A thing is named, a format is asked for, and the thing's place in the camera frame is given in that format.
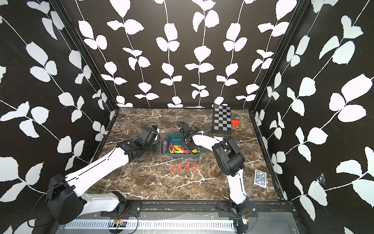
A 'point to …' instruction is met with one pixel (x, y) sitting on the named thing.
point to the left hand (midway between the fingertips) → (163, 144)
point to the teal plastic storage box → (177, 139)
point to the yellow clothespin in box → (180, 151)
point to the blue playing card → (260, 178)
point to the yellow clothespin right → (196, 151)
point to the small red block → (235, 122)
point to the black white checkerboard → (222, 116)
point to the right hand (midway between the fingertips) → (184, 144)
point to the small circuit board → (119, 223)
